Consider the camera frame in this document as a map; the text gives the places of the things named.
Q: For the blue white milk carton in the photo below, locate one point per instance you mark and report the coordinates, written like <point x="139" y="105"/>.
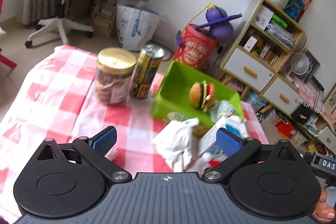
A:
<point x="208" y="143"/>

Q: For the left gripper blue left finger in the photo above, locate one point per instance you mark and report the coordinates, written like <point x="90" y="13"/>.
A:
<point x="104" y="141"/>

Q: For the red white checkered tablecloth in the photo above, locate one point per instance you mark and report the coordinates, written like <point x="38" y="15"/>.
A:
<point x="57" y="101"/>

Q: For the plush hamburger toy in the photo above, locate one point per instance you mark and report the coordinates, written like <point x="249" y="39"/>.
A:
<point x="202" y="95"/>

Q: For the green plastic bin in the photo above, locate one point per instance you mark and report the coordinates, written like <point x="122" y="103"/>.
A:
<point x="173" y="94"/>

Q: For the white cloth soft toy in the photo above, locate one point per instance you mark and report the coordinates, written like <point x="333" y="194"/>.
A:
<point x="177" y="146"/>

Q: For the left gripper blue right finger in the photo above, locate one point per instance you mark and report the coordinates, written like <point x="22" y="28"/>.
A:
<point x="229" y="142"/>

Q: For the red chips bucket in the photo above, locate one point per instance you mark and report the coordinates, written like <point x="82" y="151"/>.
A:
<point x="194" y="46"/>

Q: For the person right hand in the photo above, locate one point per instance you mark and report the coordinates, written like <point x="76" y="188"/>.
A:
<point x="323" y="212"/>

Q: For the tall printed drink can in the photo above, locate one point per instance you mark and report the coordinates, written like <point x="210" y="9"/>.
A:
<point x="149" y="59"/>

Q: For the wooden white drawer cabinet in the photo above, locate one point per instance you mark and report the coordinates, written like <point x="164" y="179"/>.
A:
<point x="264" y="42"/>

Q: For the small white desk fan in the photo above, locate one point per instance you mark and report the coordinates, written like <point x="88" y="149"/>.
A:
<point x="300" y="65"/>

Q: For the white printed shopping bag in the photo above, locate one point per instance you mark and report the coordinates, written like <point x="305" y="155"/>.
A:
<point x="136" y="23"/>

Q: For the gold lid cookie jar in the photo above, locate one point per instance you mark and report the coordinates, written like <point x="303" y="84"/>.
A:
<point x="114" y="69"/>

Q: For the light blue soft toy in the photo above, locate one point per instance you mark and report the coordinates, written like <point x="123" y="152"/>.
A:
<point x="221" y="109"/>

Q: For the purple bouncing ball toy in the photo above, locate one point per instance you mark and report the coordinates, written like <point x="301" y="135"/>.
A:
<point x="218" y="23"/>

